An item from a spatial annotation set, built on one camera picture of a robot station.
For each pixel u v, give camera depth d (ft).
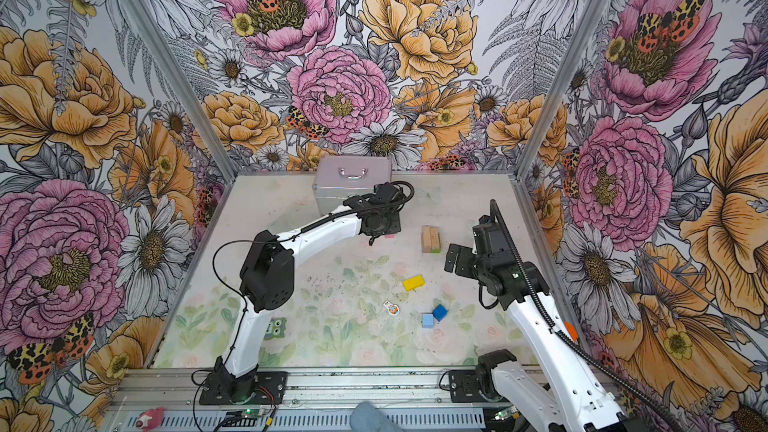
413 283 3.02
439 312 2.79
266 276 1.79
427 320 2.77
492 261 1.82
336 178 3.32
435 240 3.24
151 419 2.20
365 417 2.21
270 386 2.40
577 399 1.29
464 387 2.43
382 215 2.32
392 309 2.81
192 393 2.44
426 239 3.25
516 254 1.57
